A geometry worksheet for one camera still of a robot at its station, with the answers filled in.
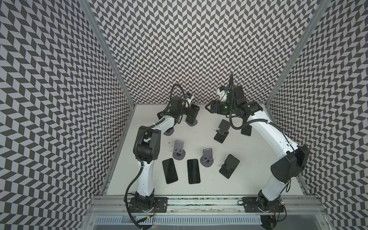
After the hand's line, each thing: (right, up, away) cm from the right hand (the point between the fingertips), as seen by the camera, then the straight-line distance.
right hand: (210, 109), depth 78 cm
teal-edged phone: (-11, -5, +24) cm, 27 cm away
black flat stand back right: (+10, -14, +14) cm, 22 cm away
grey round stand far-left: (-26, -15, +20) cm, 36 cm away
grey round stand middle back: (-8, -8, +22) cm, 24 cm away
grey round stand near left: (-18, -27, +9) cm, 34 cm away
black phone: (-9, -38, +5) cm, 40 cm away
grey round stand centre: (-1, -29, +5) cm, 30 cm away
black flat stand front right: (+11, -32, +1) cm, 34 cm away
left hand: (-9, +4, +19) cm, 21 cm away
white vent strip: (-16, -55, -9) cm, 58 cm away
